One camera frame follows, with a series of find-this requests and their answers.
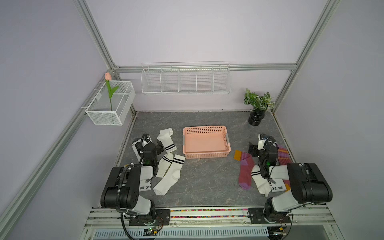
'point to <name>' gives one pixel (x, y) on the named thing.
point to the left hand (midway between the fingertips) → (151, 143)
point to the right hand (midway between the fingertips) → (257, 141)
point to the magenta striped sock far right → (284, 158)
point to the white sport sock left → (144, 185)
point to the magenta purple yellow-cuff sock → (246, 165)
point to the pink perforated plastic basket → (205, 142)
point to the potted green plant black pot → (260, 104)
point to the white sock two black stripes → (172, 175)
